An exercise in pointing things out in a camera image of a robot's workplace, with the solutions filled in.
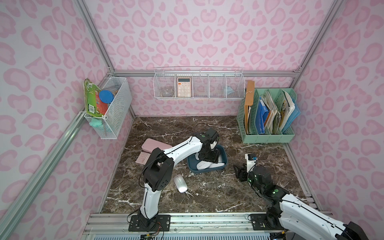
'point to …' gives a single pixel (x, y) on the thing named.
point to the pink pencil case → (149, 144)
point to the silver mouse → (180, 183)
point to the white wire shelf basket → (194, 83)
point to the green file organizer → (281, 103)
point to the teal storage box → (192, 162)
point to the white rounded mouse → (202, 165)
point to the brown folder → (250, 102)
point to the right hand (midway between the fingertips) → (237, 164)
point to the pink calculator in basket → (184, 87)
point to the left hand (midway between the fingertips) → (213, 157)
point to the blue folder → (261, 116)
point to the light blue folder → (295, 116)
